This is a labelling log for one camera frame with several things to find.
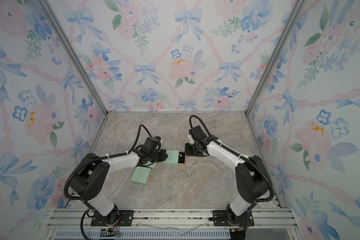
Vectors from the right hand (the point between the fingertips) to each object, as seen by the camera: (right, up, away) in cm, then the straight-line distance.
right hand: (187, 151), depth 88 cm
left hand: (-11, -3, +4) cm, 12 cm away
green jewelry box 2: (-9, -5, +4) cm, 11 cm away
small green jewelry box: (-27, -13, -3) cm, 30 cm away
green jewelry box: (-20, -7, -5) cm, 21 cm away
